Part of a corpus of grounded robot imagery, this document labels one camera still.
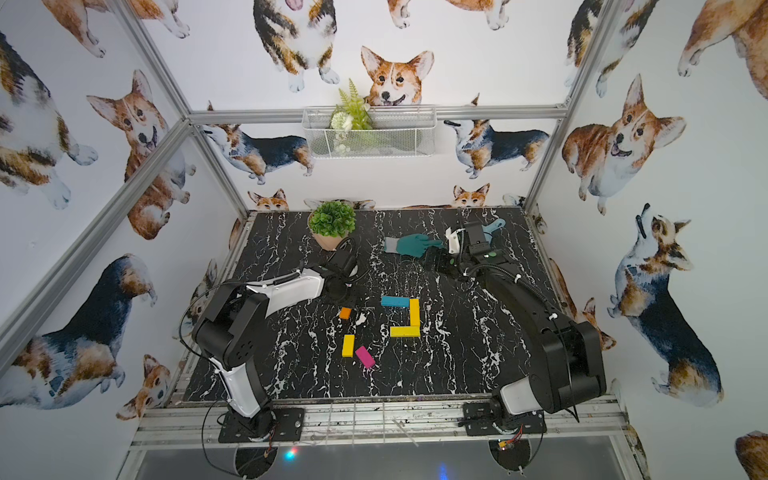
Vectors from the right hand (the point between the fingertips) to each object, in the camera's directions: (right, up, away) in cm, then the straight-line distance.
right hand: (429, 261), depth 84 cm
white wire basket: (-9, +39, +8) cm, 41 cm away
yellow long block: (-7, -21, +5) cm, 23 cm away
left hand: (-22, -12, +11) cm, 27 cm away
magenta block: (-17, -27, -2) cm, 32 cm away
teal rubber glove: (-3, +4, +26) cm, 26 cm away
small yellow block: (-23, -25, +2) cm, 34 cm away
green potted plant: (-31, +11, +11) cm, 35 cm away
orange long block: (-25, -17, +8) cm, 31 cm away
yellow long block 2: (-3, -17, +9) cm, 19 cm away
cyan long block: (-10, -14, +11) cm, 20 cm away
